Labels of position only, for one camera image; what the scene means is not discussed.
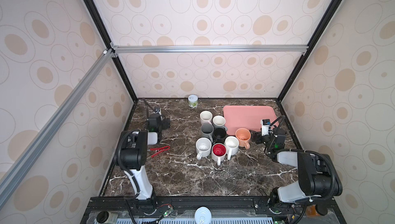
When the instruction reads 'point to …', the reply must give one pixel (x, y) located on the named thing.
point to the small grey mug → (219, 121)
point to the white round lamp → (202, 216)
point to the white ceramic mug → (232, 144)
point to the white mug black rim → (218, 151)
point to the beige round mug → (203, 146)
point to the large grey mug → (207, 130)
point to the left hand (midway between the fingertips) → (164, 115)
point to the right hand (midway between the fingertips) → (257, 129)
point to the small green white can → (193, 100)
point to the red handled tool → (160, 149)
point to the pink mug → (205, 116)
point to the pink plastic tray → (249, 117)
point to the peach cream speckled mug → (243, 136)
